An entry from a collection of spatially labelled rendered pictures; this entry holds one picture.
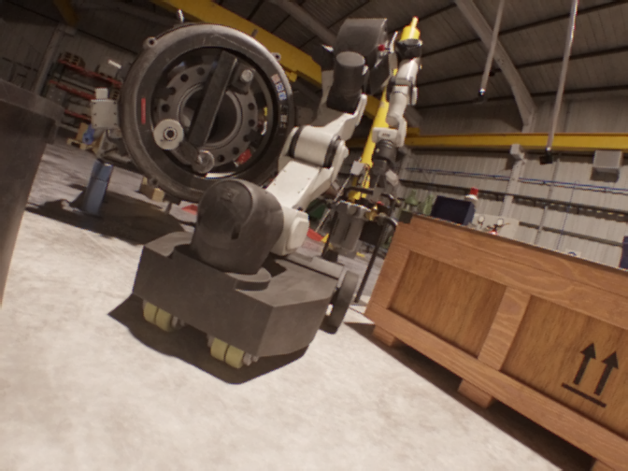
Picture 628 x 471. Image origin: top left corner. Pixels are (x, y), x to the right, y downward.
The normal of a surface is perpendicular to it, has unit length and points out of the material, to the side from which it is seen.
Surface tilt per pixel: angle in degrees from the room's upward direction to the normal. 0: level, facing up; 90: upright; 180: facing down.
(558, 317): 90
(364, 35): 79
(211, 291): 90
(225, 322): 90
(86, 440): 0
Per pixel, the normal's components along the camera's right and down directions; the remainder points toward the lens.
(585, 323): -0.76, -0.25
